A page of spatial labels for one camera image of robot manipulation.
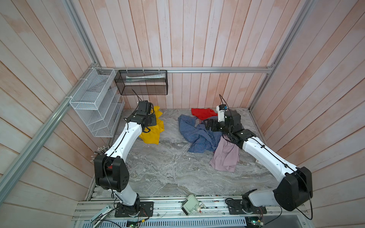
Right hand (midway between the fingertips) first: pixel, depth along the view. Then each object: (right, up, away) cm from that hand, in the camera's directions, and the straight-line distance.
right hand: (210, 119), depth 82 cm
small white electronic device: (-12, -44, -11) cm, 47 cm away
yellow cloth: (-34, -10, +2) cm, 35 cm away
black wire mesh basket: (-46, +28, +21) cm, 58 cm away
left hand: (-36, -1, +5) cm, 36 cm away
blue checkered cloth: (-8, -8, +16) cm, 19 cm away
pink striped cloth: (+11, -23, +6) cm, 26 cm away
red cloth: (+2, +6, +33) cm, 33 cm away
